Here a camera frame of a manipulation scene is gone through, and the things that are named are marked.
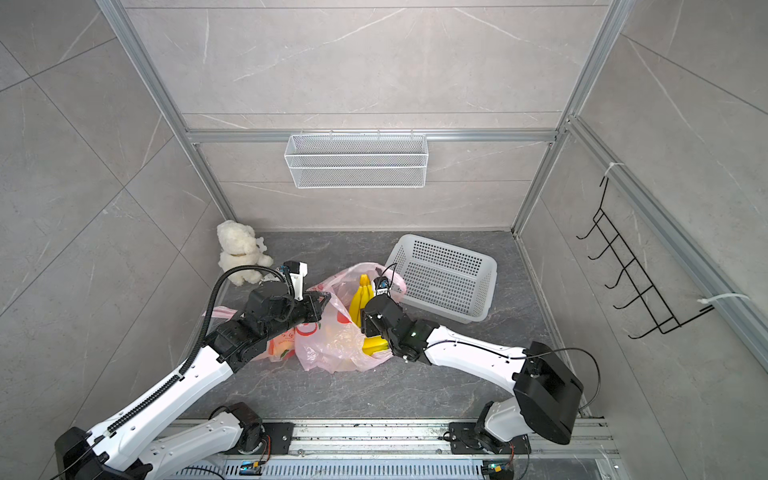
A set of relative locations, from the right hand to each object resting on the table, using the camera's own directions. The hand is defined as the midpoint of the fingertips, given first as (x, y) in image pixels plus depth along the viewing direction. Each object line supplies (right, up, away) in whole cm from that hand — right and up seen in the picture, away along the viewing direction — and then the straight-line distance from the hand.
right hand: (371, 310), depth 81 cm
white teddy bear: (-43, +18, +12) cm, 48 cm away
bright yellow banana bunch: (+1, -9, -1) cm, 9 cm away
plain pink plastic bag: (-9, -7, -7) cm, 13 cm away
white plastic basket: (+25, +7, +23) cm, 34 cm away
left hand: (-9, +6, -8) cm, 14 cm away
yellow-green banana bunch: (-3, +3, +12) cm, 12 cm away
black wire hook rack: (+62, +16, -10) cm, 65 cm away
